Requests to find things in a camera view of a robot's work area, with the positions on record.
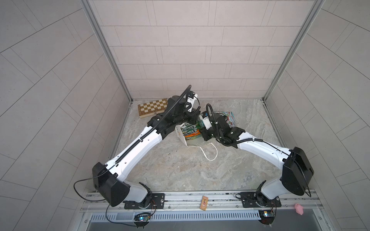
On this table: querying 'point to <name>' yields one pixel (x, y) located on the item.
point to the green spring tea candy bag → (187, 128)
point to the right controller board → (267, 216)
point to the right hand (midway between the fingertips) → (199, 130)
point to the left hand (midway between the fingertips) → (204, 110)
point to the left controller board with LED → (141, 220)
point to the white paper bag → (198, 141)
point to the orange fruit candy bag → (197, 133)
